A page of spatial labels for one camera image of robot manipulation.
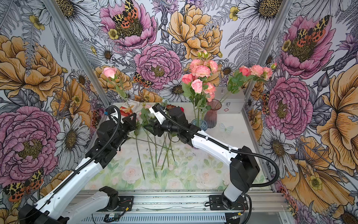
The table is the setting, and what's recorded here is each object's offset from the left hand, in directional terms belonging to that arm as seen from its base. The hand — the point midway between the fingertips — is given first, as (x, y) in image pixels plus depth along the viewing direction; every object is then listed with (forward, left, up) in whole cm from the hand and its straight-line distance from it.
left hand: (137, 117), depth 74 cm
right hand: (-5, -6, -2) cm, 8 cm away
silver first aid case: (+29, -61, -19) cm, 70 cm away
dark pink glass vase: (+18, -44, -21) cm, 52 cm away
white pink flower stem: (+23, +3, -25) cm, 34 cm away
